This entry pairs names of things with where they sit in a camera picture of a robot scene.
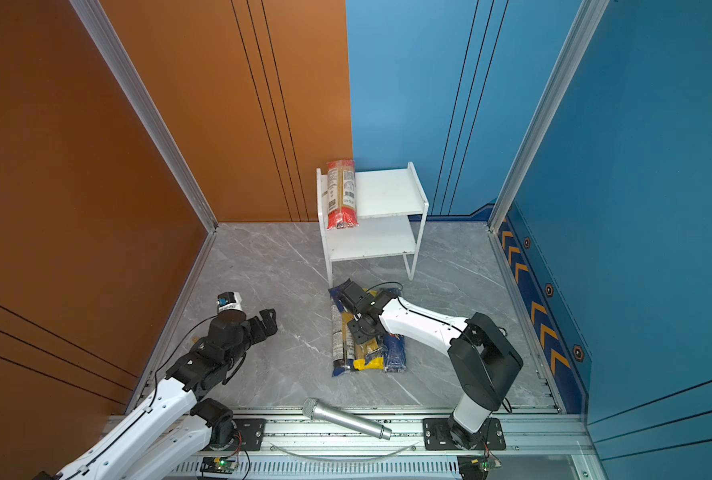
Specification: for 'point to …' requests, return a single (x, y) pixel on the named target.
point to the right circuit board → (473, 467)
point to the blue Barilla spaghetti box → (395, 359)
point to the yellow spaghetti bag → (368, 355)
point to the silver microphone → (328, 414)
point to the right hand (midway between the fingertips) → (360, 332)
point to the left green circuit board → (218, 465)
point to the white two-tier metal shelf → (391, 206)
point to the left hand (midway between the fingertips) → (264, 314)
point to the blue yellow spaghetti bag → (337, 297)
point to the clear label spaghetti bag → (339, 365)
